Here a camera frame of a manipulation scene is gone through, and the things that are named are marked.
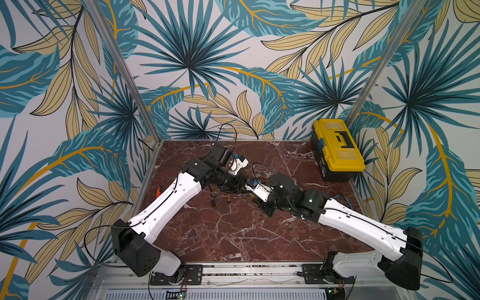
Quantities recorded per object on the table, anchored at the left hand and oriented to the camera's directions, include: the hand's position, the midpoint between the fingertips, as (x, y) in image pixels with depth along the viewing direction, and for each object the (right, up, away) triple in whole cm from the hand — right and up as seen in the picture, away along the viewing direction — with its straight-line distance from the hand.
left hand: (249, 194), depth 68 cm
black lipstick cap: (-17, -9, +22) cm, 29 cm away
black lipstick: (-9, -6, +22) cm, 25 cm away
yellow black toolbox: (+45, +14, +24) cm, 54 cm away
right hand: (+2, -2, +5) cm, 6 cm away
